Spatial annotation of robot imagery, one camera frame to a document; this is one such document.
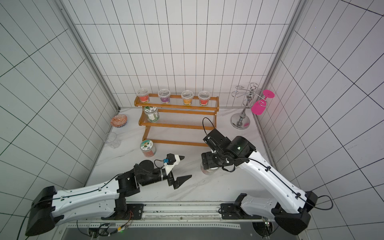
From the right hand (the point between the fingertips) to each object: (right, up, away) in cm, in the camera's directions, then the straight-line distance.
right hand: (205, 162), depth 67 cm
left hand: (-10, -3, +1) cm, 10 cm away
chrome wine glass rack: (+31, +19, +42) cm, 56 cm away
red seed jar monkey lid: (-33, +3, +20) cm, 39 cm away
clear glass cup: (-61, +6, +31) cm, 68 cm away
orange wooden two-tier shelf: (-12, +20, +26) cm, 35 cm away
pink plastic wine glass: (+37, +28, +27) cm, 53 cm away
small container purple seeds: (-21, +34, +13) cm, 42 cm away
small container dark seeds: (0, +32, +11) cm, 34 cm away
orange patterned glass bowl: (-62, +19, +43) cm, 78 cm away
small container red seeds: (-33, +33, +12) cm, 48 cm away
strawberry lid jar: (+2, -4, -1) cm, 4 cm away
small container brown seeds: (-9, +33, +12) cm, 36 cm away
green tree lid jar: (-30, +24, +20) cm, 44 cm away
